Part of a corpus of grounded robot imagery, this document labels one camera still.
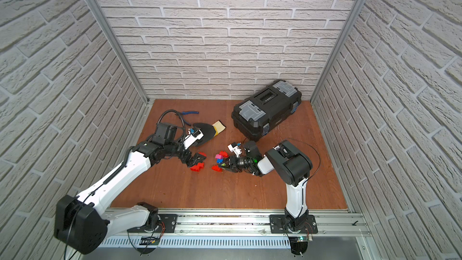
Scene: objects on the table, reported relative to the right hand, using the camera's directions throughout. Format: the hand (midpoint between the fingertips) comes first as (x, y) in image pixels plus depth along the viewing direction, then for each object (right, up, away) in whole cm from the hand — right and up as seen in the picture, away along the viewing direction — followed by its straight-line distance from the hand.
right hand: (222, 167), depth 87 cm
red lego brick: (-12, +5, +10) cm, 16 cm away
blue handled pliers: (-22, +28, +26) cm, 44 cm away
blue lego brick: (-1, +3, 0) cm, 3 cm away
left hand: (-9, +11, -8) cm, 16 cm away
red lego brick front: (-3, 0, -1) cm, 4 cm away
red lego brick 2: (+1, +6, +2) cm, 7 cm away
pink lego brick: (-2, +5, +1) cm, 5 cm away
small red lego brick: (-12, 0, 0) cm, 12 cm away
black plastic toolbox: (+16, +25, +2) cm, 30 cm away
